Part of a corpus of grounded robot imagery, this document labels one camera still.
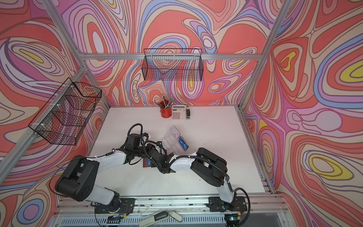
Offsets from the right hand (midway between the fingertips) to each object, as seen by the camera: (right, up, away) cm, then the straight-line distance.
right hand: (156, 161), depth 90 cm
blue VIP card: (+17, +12, -4) cm, 22 cm away
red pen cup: (+4, +33, +18) cm, 37 cm away
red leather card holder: (-6, 0, -2) cm, 6 cm away
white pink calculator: (+14, +33, +24) cm, 43 cm away
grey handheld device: (+6, -20, -24) cm, 32 cm away
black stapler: (+21, +32, +20) cm, 44 cm away
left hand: (+4, +8, -2) cm, 9 cm away
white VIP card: (+12, +19, +3) cm, 23 cm away
